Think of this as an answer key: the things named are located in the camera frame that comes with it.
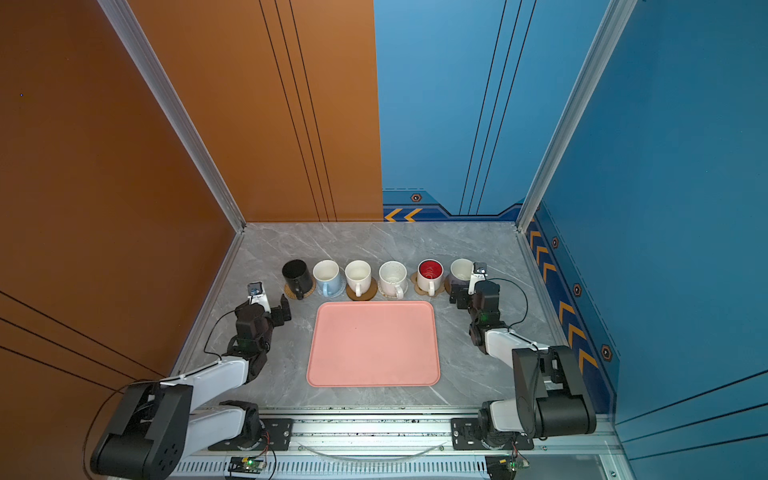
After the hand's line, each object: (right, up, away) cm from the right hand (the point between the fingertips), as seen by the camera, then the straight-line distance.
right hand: (468, 282), depth 92 cm
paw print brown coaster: (-16, 0, +10) cm, 19 cm away
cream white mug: (-34, +2, +1) cm, 34 cm away
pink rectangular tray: (-29, -19, -1) cm, 35 cm away
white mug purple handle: (0, +3, +7) cm, 8 cm away
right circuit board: (+3, -41, -22) cm, 47 cm away
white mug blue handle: (-45, +3, +5) cm, 46 cm away
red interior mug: (-11, +2, +6) cm, 13 cm away
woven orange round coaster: (-55, -5, +2) cm, 55 cm away
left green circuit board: (-58, -42, -21) cm, 75 cm away
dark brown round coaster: (-5, 0, +2) cm, 6 cm away
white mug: (-24, +2, +7) cm, 25 cm away
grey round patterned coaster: (-42, -5, +7) cm, 43 cm away
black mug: (-54, +1, +4) cm, 54 cm away
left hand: (-61, -4, -3) cm, 61 cm away
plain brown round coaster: (-31, -5, +5) cm, 32 cm away
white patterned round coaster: (-20, -1, +2) cm, 20 cm away
